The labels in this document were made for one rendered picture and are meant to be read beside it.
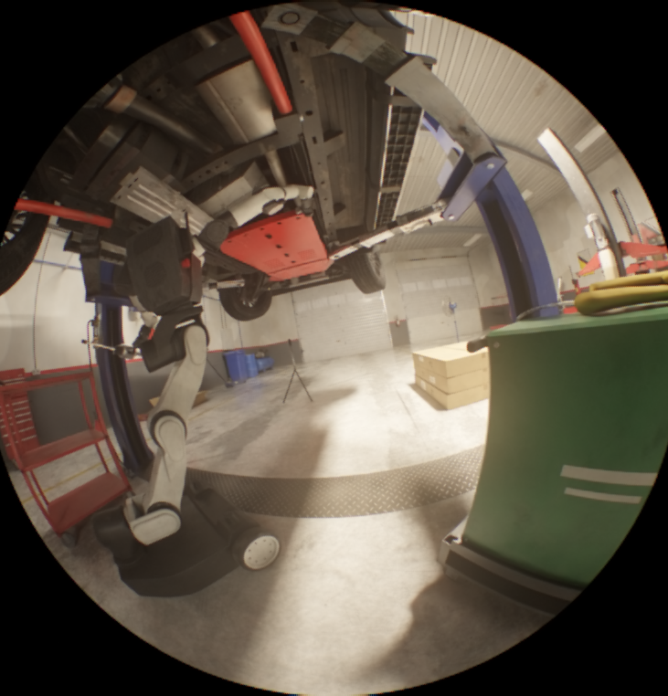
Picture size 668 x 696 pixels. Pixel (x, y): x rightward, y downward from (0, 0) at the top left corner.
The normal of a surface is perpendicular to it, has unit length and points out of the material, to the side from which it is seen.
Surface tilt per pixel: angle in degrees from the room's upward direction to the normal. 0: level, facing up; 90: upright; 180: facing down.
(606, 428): 86
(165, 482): 90
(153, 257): 113
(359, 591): 0
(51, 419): 90
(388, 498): 23
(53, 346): 90
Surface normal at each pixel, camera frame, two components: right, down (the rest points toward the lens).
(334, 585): -0.18, -0.98
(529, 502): -0.90, 0.10
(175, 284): 0.38, 0.36
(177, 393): 0.83, -0.13
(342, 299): -0.11, 0.05
